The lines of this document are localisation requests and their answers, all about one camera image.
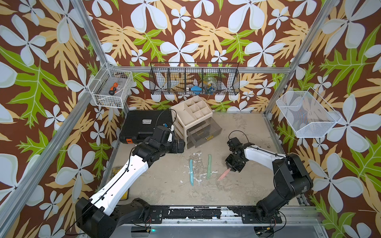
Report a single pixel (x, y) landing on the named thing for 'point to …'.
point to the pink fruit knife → (224, 174)
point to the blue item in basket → (196, 89)
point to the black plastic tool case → (138, 125)
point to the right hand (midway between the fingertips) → (225, 168)
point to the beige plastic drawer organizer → (193, 122)
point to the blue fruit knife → (191, 172)
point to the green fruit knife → (209, 171)
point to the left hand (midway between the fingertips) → (178, 141)
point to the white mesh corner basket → (309, 116)
